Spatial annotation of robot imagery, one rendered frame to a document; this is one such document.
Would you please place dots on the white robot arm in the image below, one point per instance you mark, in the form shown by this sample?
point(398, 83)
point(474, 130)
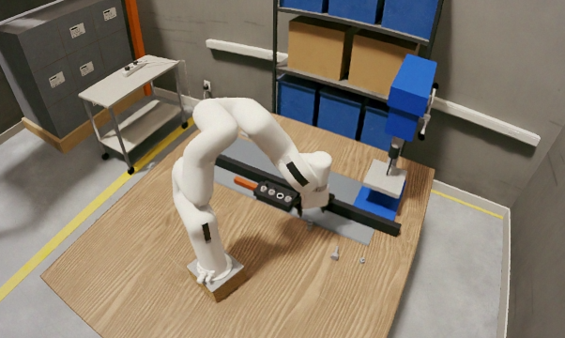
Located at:
point(218, 121)

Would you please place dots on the black rectangular bar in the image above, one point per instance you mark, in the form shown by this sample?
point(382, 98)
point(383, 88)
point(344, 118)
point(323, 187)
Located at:
point(338, 207)

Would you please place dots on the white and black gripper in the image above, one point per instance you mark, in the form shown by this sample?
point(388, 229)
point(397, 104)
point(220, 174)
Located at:
point(312, 200)

